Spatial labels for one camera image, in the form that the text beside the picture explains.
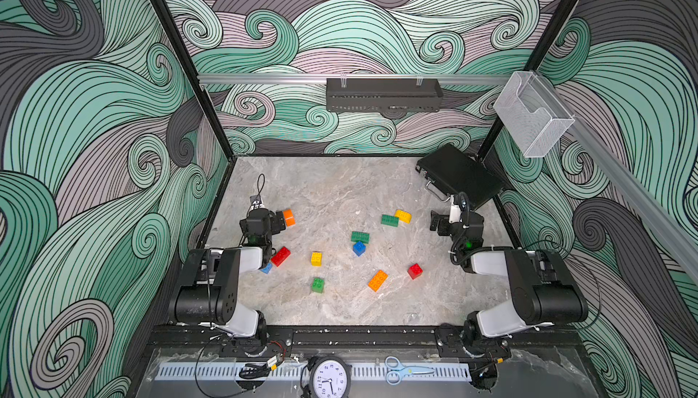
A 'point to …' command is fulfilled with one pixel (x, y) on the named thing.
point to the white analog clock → (329, 377)
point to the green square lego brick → (317, 284)
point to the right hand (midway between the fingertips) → (444, 211)
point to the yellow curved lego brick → (404, 217)
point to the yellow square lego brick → (316, 259)
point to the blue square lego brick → (359, 248)
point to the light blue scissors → (395, 369)
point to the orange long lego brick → (377, 281)
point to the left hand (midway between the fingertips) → (262, 212)
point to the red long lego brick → (281, 256)
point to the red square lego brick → (414, 271)
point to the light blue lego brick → (267, 269)
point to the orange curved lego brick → (290, 219)
